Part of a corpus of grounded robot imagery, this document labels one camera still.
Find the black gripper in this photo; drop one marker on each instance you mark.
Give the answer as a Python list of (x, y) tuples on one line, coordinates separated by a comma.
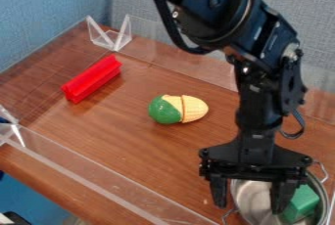
[(259, 160)]

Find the green block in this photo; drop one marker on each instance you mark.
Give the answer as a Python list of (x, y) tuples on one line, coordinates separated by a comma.
[(302, 205)]

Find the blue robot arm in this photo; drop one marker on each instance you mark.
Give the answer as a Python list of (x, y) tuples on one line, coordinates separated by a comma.
[(262, 47)]

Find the metal pot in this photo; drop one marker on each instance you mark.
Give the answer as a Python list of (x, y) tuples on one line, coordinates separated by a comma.
[(252, 203)]

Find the red plastic block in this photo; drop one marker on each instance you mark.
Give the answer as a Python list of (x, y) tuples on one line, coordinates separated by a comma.
[(91, 79)]

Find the green and yellow toy corn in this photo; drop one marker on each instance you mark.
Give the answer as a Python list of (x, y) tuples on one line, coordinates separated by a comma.
[(177, 109)]

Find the clear acrylic back barrier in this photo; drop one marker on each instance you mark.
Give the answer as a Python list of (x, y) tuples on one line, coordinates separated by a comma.
[(152, 47)]

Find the clear acrylic barrier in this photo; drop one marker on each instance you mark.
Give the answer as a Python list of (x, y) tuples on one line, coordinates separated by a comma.
[(152, 47), (114, 176)]

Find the clear acrylic front barrier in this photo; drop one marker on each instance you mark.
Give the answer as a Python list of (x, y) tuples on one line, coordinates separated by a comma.
[(114, 176)]

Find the clear acrylic corner bracket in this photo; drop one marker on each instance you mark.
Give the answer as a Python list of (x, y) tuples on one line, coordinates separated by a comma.
[(112, 40)]

